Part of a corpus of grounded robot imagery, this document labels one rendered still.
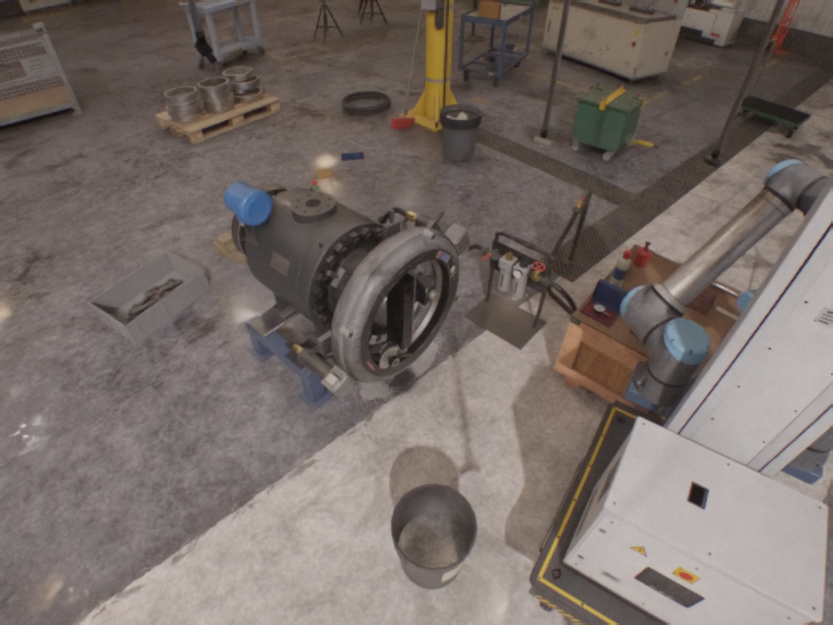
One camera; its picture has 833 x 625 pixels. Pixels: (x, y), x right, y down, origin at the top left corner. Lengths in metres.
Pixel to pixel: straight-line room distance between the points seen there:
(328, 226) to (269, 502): 1.28
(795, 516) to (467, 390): 1.54
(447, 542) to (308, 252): 1.35
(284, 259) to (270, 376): 0.80
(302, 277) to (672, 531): 1.64
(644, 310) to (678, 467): 0.54
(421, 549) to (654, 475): 0.97
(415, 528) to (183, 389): 1.51
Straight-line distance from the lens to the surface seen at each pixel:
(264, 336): 2.56
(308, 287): 2.06
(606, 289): 2.44
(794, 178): 1.76
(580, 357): 2.53
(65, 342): 3.51
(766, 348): 1.45
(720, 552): 1.48
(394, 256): 1.78
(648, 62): 7.64
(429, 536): 2.02
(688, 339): 1.66
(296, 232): 2.17
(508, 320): 2.91
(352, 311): 1.77
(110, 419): 2.91
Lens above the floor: 2.05
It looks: 45 degrees down
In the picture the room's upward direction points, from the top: straight up
